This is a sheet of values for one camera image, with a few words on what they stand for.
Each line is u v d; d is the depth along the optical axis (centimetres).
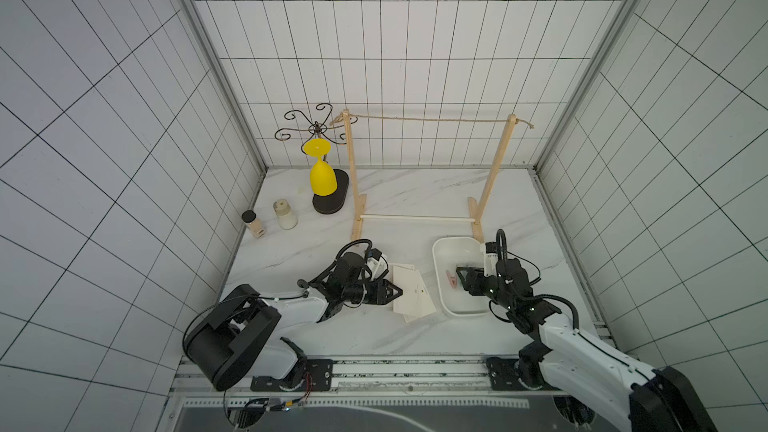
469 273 77
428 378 74
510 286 63
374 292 74
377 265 79
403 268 92
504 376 72
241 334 43
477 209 100
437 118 71
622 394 44
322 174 86
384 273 71
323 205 107
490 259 76
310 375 73
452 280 88
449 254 92
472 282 75
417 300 85
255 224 95
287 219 98
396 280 87
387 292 76
